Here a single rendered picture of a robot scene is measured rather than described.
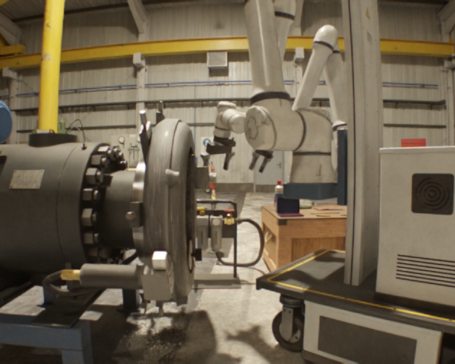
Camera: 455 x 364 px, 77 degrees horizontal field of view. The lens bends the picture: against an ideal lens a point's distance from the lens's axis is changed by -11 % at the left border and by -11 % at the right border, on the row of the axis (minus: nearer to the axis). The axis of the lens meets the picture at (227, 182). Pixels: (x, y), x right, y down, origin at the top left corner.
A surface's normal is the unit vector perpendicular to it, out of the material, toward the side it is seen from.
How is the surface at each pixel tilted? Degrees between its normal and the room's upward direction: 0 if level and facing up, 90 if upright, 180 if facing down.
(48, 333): 90
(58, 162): 46
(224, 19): 90
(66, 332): 90
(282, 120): 80
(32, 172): 62
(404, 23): 90
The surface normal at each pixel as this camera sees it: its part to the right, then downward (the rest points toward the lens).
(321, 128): 0.42, 0.03
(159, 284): 0.03, 0.41
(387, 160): -0.65, 0.02
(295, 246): 0.04, 0.03
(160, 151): 0.04, -0.58
